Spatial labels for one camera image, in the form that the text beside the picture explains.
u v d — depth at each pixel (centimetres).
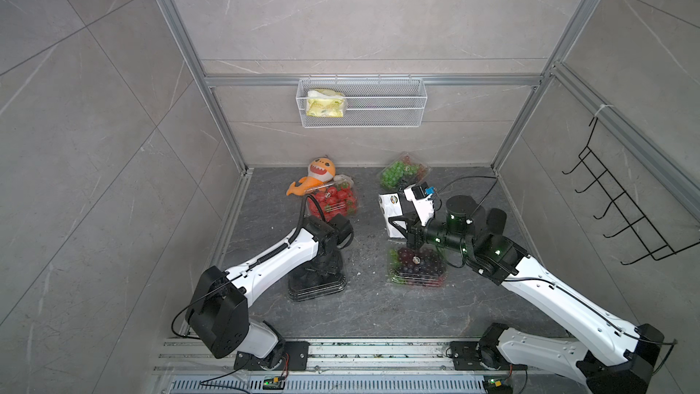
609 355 39
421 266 83
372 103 101
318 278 83
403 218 63
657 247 58
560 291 44
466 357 73
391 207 65
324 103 86
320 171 108
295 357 73
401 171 108
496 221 101
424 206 58
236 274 44
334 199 102
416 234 57
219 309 41
